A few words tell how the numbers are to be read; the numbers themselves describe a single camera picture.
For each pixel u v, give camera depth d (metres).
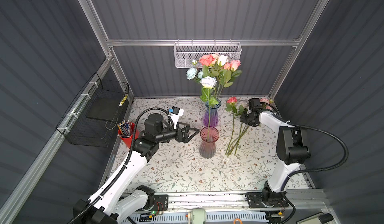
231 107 1.13
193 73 0.81
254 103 0.79
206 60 0.75
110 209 0.40
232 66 0.78
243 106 1.08
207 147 0.92
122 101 0.81
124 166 0.46
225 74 0.83
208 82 0.67
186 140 0.60
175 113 0.62
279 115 1.16
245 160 0.88
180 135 0.60
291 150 0.51
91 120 0.72
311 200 0.75
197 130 0.64
